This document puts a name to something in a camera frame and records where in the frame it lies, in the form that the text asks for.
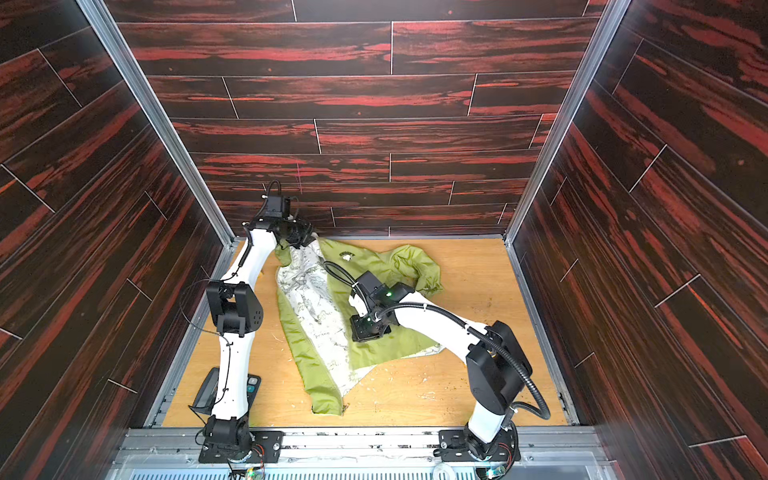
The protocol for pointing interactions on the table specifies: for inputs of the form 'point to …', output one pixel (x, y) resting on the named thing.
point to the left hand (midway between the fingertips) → (321, 228)
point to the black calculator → (206, 399)
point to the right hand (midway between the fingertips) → (360, 334)
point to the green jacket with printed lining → (314, 286)
